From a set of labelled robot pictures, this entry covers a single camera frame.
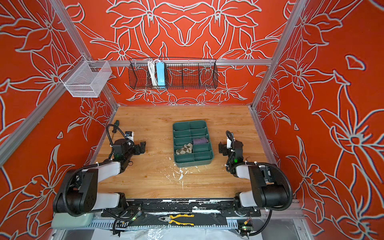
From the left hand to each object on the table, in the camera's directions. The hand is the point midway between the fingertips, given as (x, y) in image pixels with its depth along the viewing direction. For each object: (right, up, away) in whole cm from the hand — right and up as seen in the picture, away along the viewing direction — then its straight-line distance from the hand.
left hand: (137, 141), depth 92 cm
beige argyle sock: (+32, -4, -5) cm, 32 cm away
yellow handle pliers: (+22, -34, -23) cm, 46 cm away
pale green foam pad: (-27, -33, -25) cm, 49 cm away
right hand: (+57, +1, 0) cm, 57 cm away
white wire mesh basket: (-32, +40, 0) cm, 52 cm away
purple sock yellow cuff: (+40, +1, 0) cm, 40 cm away
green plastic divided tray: (+29, +5, +8) cm, 31 cm away
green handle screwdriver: (-20, +11, +13) cm, 26 cm away
